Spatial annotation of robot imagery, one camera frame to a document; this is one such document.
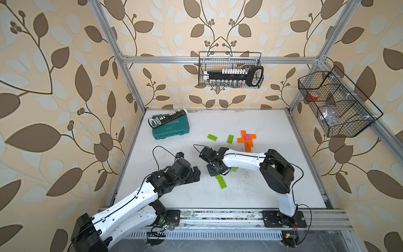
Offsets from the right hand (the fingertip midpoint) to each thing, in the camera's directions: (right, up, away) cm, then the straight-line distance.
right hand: (215, 171), depth 90 cm
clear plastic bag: (+51, +31, -20) cm, 63 cm away
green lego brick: (0, +18, +14) cm, 23 cm away
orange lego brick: (+20, +21, +14) cm, 32 cm away
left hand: (-12, +3, -12) cm, 17 cm away
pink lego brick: (+22, +19, +12) cm, 32 cm away
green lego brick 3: (+3, -3, -4) cm, 5 cm away
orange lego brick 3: (+27, +19, +15) cm, 36 cm away
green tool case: (-24, +26, +14) cm, 38 cm away
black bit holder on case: (-40, +29, +15) cm, 52 cm away
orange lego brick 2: (+18, +17, +11) cm, 27 cm away
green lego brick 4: (+4, -6, -6) cm, 10 cm away
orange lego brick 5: (+22, +13, +9) cm, 27 cm away
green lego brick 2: (+11, +18, +14) cm, 25 cm away
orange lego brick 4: (+23, +15, +10) cm, 29 cm away
